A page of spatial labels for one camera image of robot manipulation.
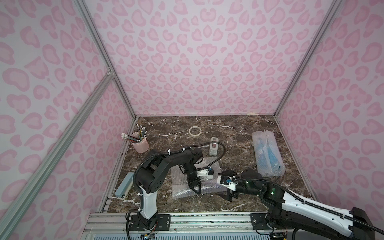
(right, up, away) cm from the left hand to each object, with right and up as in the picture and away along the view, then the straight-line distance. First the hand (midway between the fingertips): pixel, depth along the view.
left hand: (197, 188), depth 84 cm
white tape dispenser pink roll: (+11, +21, +14) cm, 27 cm away
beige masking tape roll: (-2, +34, +29) cm, 45 cm away
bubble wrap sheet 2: (+40, +29, +16) cm, 52 cm away
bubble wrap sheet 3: (+46, +11, 0) cm, 47 cm away
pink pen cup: (-35, +22, +12) cm, 43 cm away
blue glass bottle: (+38, +15, +5) cm, 42 cm away
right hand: (+11, +7, -10) cm, 17 cm away
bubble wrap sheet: (-8, +2, -6) cm, 10 cm away
